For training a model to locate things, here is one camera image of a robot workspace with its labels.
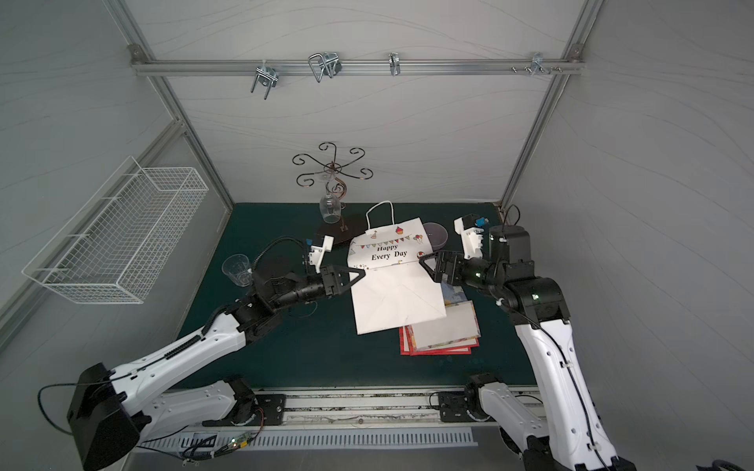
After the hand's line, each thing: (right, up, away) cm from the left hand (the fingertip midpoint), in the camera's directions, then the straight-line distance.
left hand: (365, 278), depth 64 cm
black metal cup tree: (-9, +12, +47) cm, 49 cm away
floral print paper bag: (+26, -17, +20) cm, 36 cm away
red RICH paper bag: (+12, -22, +19) cm, 31 cm away
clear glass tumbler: (-46, -1, +34) cm, 57 cm away
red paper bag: (+10, -24, +19) cm, 33 cm away
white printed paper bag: (+7, -3, +2) cm, 8 cm away
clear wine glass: (-14, +18, +30) cm, 38 cm away
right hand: (+16, +4, +2) cm, 17 cm away
